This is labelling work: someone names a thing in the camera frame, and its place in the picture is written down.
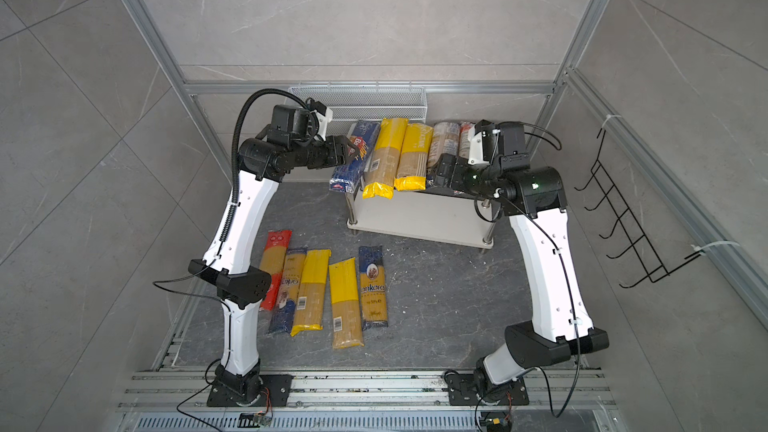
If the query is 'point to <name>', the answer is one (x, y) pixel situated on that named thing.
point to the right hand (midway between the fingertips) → (449, 170)
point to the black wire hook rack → (655, 270)
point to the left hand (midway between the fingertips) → (352, 144)
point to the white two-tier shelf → (425, 212)
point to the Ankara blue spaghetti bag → (284, 309)
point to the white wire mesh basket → (347, 103)
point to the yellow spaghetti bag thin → (310, 308)
